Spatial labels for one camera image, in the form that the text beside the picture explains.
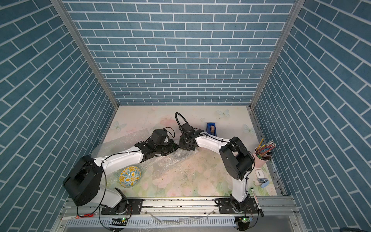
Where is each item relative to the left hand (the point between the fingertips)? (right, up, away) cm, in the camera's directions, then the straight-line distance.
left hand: (183, 148), depth 84 cm
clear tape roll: (+19, +10, +14) cm, 26 cm away
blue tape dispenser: (+17, +12, +18) cm, 27 cm away
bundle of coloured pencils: (+46, 0, -2) cm, 46 cm away
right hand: (-2, -1, +8) cm, 8 cm away
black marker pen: (+41, -30, -12) cm, 52 cm away
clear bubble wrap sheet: (-21, -13, +3) cm, 25 cm away
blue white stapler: (+47, -19, -3) cm, 51 cm away
